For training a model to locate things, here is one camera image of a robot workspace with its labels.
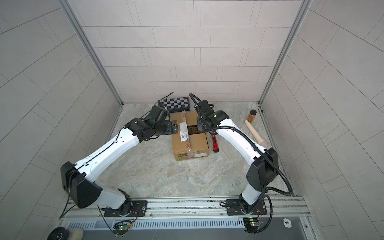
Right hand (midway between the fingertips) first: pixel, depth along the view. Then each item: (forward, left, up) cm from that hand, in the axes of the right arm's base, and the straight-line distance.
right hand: (201, 123), depth 82 cm
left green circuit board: (-42, +38, -15) cm, 59 cm away
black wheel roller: (-44, +58, -6) cm, 73 cm away
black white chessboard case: (+30, +17, -13) cm, 37 cm away
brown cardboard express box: (-9, +7, -4) cm, 13 cm away
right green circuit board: (-45, -20, -20) cm, 53 cm away
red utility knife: (-6, -8, -18) cm, 20 cm away
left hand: (-3, +14, +3) cm, 15 cm away
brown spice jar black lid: (+12, -35, -11) cm, 38 cm away
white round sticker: (-45, -36, -20) cm, 61 cm away
